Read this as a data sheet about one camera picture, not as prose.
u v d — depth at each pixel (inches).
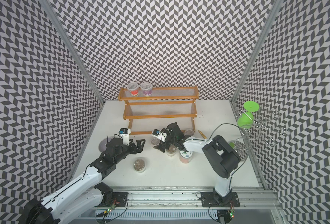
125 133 27.5
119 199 28.7
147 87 31.4
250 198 29.8
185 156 31.8
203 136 38.9
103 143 34.2
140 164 31.5
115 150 23.8
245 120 29.8
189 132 36.6
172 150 33.4
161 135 30.0
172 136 28.4
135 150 28.0
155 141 34.8
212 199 25.7
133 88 31.3
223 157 18.9
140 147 28.9
